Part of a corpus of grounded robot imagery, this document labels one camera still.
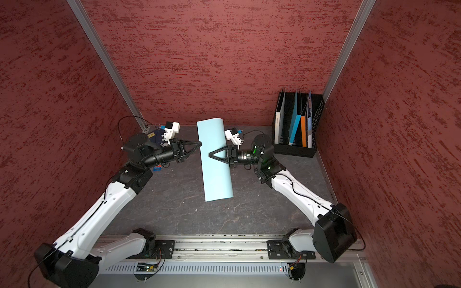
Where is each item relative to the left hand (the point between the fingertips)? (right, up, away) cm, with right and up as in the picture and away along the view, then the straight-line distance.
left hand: (200, 148), depth 62 cm
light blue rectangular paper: (+6, -9, -2) cm, 11 cm away
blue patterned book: (+50, +16, +26) cm, 59 cm away
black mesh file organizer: (+50, -2, +44) cm, 67 cm away
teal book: (+43, +12, +27) cm, 52 cm away
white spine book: (+34, +15, +26) cm, 46 cm away
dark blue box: (-41, +5, +58) cm, 71 cm away
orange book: (+49, +8, +31) cm, 58 cm away
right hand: (+4, -5, +1) cm, 6 cm away
